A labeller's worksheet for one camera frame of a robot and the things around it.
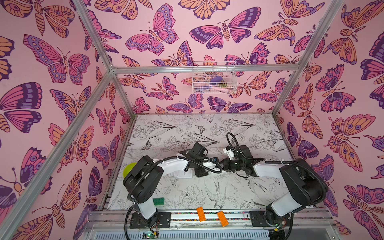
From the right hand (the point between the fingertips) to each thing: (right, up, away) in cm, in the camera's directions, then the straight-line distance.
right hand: (216, 164), depth 87 cm
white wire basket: (+1, +50, +6) cm, 50 cm away
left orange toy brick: (-9, -22, -12) cm, 27 cm away
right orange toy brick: (+1, -23, -14) cm, 27 cm away
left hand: (-5, 0, +2) cm, 5 cm away
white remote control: (-20, -6, 0) cm, 21 cm away
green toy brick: (-31, -17, -8) cm, 37 cm away
